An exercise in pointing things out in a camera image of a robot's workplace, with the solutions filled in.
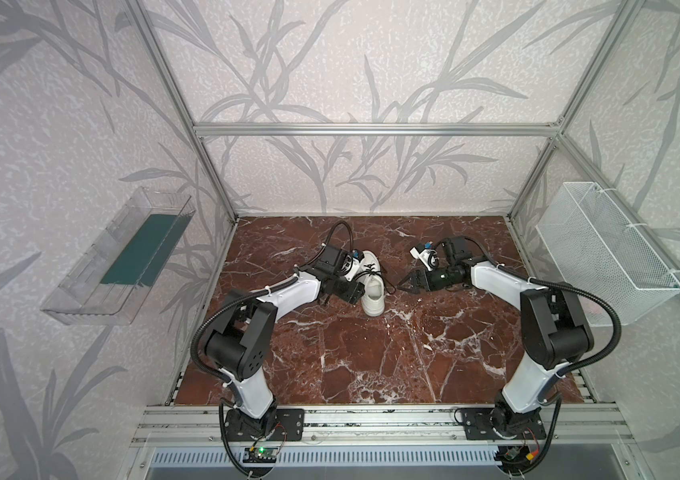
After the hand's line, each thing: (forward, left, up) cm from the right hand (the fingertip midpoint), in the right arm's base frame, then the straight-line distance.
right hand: (408, 276), depth 92 cm
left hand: (0, +15, -1) cm, 15 cm away
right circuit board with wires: (-44, -25, -13) cm, 52 cm away
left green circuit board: (-45, +39, -10) cm, 60 cm away
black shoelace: (+4, +11, -3) cm, 12 cm away
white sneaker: (-7, +11, -2) cm, 13 cm away
